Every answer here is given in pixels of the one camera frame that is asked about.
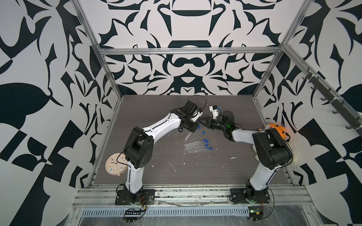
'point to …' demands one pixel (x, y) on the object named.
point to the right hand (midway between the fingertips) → (199, 118)
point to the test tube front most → (209, 148)
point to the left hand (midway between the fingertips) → (194, 124)
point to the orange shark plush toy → (280, 129)
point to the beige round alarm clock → (115, 167)
